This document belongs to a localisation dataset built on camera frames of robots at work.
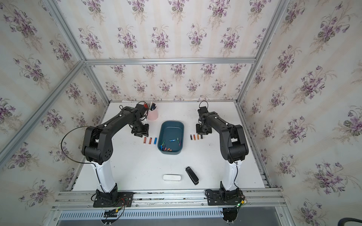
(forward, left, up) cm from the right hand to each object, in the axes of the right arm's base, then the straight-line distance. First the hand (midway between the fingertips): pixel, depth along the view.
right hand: (202, 132), depth 98 cm
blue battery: (-6, +33, -2) cm, 34 cm away
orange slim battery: (-3, +5, -3) cm, 7 cm away
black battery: (-2, +8, -2) cm, 9 cm away
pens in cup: (+17, +38, +9) cm, 43 cm away
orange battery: (-2, +3, -2) cm, 4 cm away
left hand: (-5, +38, +4) cm, 38 cm away
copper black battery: (-3, +1, 0) cm, 4 cm away
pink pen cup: (+12, +36, +4) cm, 38 cm away
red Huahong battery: (-6, +40, -1) cm, 41 cm away
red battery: (-6, +36, -1) cm, 37 cm away
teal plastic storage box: (-4, +22, 0) cm, 22 cm away
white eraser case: (-31, +19, +1) cm, 36 cm away
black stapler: (-30, +7, +1) cm, 31 cm away
